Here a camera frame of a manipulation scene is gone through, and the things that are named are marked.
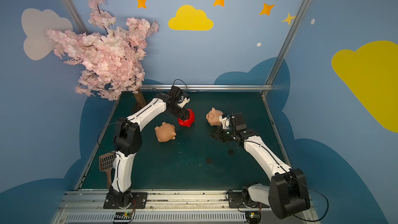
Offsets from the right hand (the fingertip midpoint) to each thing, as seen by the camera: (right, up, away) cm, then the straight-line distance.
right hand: (213, 133), depth 83 cm
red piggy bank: (-15, +5, +13) cm, 20 cm away
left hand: (-18, +11, +14) cm, 25 cm away
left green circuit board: (-44, -38, -10) cm, 59 cm away
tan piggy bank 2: (+1, +8, +13) cm, 15 cm away
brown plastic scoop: (-61, -18, +3) cm, 64 cm away
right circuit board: (+18, -38, -10) cm, 43 cm away
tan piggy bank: (-28, -1, +8) cm, 29 cm away
